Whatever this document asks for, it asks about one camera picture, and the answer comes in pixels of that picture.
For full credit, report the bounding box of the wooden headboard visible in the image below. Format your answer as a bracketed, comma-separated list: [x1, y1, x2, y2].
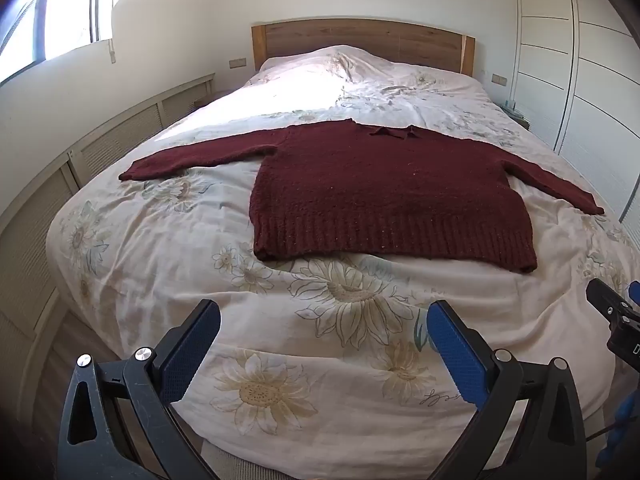
[251, 19, 476, 77]

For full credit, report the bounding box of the white wardrobe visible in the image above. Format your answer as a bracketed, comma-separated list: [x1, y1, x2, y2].
[512, 0, 640, 223]

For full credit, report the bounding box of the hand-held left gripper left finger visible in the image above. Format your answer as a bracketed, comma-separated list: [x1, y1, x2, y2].
[57, 300, 222, 480]

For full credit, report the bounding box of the nightstand with books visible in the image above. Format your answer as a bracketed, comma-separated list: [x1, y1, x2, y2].
[502, 100, 534, 132]

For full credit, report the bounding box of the beige slatted radiator cover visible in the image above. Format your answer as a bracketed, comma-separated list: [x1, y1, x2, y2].
[0, 74, 216, 411]

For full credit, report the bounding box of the dark red knitted sweater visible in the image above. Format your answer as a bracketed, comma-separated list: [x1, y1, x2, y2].
[118, 119, 606, 275]

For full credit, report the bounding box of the white floral duvet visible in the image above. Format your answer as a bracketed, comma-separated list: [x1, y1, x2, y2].
[47, 45, 637, 480]

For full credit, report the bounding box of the window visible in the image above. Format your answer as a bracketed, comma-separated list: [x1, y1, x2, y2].
[0, 0, 118, 83]

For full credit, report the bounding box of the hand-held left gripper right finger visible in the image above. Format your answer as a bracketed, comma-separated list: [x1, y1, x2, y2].
[426, 300, 588, 480]

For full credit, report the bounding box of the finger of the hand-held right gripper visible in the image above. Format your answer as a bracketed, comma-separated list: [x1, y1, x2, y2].
[586, 277, 640, 325]

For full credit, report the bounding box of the blue cloth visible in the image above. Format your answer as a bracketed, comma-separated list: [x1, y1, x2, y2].
[602, 392, 640, 462]

